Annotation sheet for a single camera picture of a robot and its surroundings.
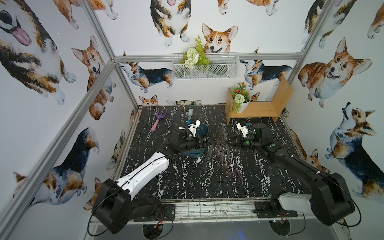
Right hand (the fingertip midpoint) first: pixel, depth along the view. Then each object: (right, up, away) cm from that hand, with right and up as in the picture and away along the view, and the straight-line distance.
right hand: (229, 137), depth 79 cm
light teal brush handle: (-24, +13, +36) cm, 45 cm away
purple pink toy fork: (-48, +12, +37) cm, 62 cm away
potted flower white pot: (+10, +23, +16) cm, 30 cm away
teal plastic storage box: (-14, +3, +27) cm, 31 cm away
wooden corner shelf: (+30, +17, +30) cm, 45 cm away
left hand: (-10, +2, -4) cm, 11 cm away
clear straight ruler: (-1, -4, -1) cm, 4 cm away
